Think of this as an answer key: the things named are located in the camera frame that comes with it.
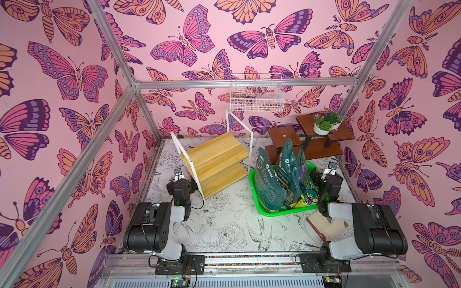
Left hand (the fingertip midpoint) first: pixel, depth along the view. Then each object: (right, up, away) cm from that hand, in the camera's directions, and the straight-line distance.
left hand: (184, 176), depth 94 cm
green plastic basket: (+35, -1, -5) cm, 35 cm away
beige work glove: (+71, -23, -13) cm, 75 cm away
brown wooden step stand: (+80, +17, +23) cm, 85 cm away
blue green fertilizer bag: (+61, -2, -9) cm, 62 cm away
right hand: (+71, +4, -4) cm, 71 cm away
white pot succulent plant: (+70, +26, -7) cm, 75 cm away
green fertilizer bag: (+48, +4, -23) cm, 54 cm away
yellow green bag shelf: (+61, -8, -12) cm, 63 cm away
